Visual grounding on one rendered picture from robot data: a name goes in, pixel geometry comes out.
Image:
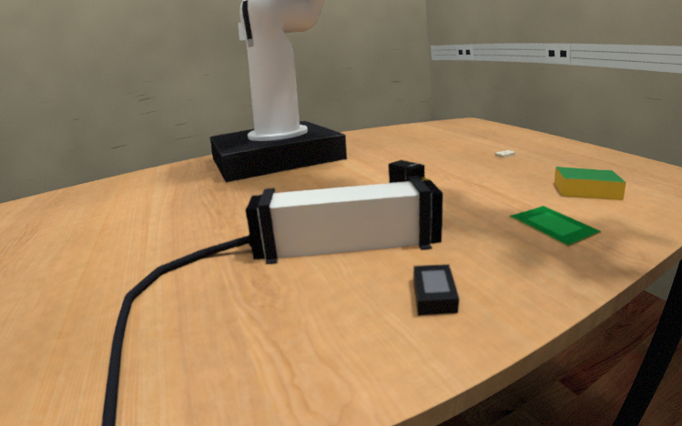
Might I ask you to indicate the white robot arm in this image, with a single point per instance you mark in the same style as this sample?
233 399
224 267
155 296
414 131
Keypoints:
273 85

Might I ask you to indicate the yellow block with green top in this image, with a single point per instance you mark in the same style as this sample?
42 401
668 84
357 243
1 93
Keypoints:
589 183

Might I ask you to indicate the flat green rectangular pad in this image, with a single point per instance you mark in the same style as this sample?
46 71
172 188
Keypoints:
555 225

